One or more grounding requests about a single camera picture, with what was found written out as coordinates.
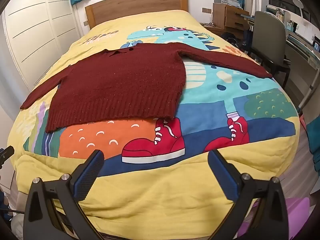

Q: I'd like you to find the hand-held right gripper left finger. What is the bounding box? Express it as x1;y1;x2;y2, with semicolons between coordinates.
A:
23;149;105;240

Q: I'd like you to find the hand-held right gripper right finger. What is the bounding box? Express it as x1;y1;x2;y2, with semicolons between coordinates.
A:
207;149;290;240

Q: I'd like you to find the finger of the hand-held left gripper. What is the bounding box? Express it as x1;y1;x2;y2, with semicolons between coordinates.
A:
0;146;15;169

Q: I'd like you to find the dark red knitted sweater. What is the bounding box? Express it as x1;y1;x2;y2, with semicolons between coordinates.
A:
20;42;273;133

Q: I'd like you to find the yellow dinosaur printed blanket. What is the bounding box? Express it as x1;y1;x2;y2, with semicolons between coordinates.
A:
7;9;301;239

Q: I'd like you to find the pink plastic stool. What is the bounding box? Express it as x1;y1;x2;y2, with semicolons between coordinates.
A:
235;197;311;238

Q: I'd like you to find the teal cloth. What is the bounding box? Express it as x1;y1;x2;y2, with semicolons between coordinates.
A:
306;120;320;173

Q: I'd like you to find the grey metal pole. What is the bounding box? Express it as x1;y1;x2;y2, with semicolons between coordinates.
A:
298;74;317;113

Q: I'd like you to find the black bag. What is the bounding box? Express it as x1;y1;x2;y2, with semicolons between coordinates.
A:
221;32;244;47

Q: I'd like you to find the grey office chair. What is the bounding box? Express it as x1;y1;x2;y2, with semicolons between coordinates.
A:
246;10;292;88

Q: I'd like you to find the white desk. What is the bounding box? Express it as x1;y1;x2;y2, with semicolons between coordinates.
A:
265;4;320;80

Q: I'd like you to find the wooden nightstand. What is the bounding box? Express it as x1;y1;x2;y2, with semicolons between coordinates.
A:
212;3;250;30

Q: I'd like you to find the wooden bed headboard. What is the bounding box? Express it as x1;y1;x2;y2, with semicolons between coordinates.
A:
85;0;188;29

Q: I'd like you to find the white desk lamp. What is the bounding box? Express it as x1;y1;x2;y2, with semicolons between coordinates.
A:
292;0;306;20

